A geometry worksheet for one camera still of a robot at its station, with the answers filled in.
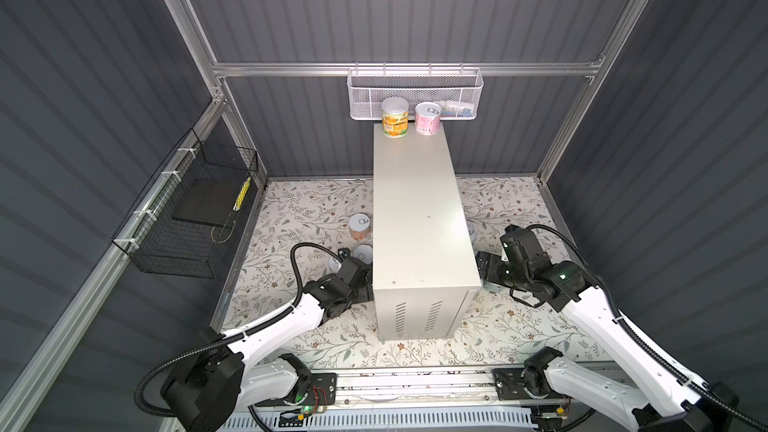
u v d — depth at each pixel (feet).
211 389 1.32
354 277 2.12
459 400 2.37
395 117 2.59
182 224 2.36
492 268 2.23
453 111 2.97
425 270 1.86
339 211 3.67
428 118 2.65
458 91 2.71
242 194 2.62
